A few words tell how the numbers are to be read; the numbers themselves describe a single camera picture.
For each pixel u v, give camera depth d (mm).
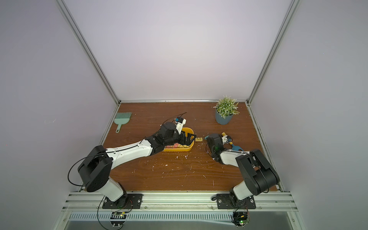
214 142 710
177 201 744
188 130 940
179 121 741
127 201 675
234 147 918
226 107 940
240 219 687
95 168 442
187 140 741
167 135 654
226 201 725
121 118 1101
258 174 442
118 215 715
